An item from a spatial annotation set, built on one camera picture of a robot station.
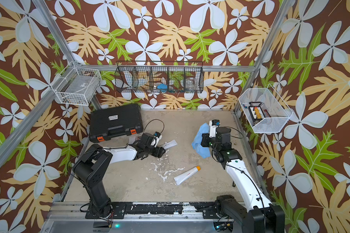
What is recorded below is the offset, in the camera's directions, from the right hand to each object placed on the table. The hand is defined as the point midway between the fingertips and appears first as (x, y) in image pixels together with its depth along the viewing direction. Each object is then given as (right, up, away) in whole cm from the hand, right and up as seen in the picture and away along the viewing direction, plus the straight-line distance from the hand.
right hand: (201, 133), depth 81 cm
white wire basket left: (-75, +29, +5) cm, 81 cm away
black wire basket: (-23, +38, +18) cm, 48 cm away
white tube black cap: (-19, -9, +17) cm, 27 cm away
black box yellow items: (+31, +12, +1) cm, 34 cm away
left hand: (-24, -10, +15) cm, 30 cm away
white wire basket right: (+38, +13, +2) cm, 40 cm away
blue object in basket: (-24, +31, +15) cm, 41 cm away
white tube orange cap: (-10, -26, +5) cm, 28 cm away
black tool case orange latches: (-60, +8, +24) cm, 65 cm away
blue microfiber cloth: (+1, -10, -2) cm, 10 cm away
